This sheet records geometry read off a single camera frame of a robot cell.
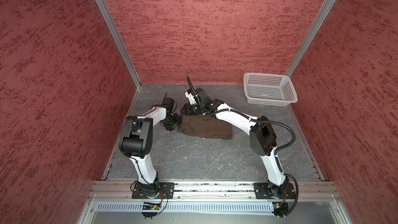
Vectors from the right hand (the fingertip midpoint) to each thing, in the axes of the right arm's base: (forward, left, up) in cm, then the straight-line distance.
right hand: (181, 113), depth 86 cm
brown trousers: (-4, -13, -9) cm, 17 cm away
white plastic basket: (+30, -65, -14) cm, 73 cm away
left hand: (-1, +3, -14) cm, 14 cm away
